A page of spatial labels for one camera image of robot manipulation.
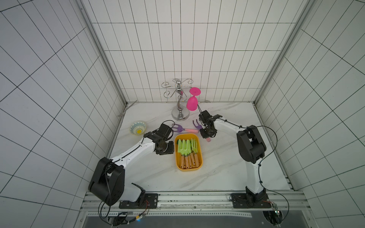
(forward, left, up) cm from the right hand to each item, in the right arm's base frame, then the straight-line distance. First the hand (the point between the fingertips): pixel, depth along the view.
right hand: (201, 134), depth 99 cm
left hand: (-18, +20, +6) cm, 28 cm away
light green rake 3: (-12, +5, +2) cm, 13 cm away
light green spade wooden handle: (-15, +8, +3) cm, 17 cm away
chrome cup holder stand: (+18, +17, +1) cm, 25 cm away
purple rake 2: (+3, +15, +1) cm, 16 cm away
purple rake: (+7, +2, +1) cm, 7 cm away
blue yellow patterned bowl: (+3, +47, +1) cm, 47 cm away
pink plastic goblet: (+16, +7, +17) cm, 24 cm away
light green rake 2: (-17, +9, +3) cm, 20 cm away
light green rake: (-15, +13, +3) cm, 21 cm away
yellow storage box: (-5, +11, +5) cm, 13 cm away
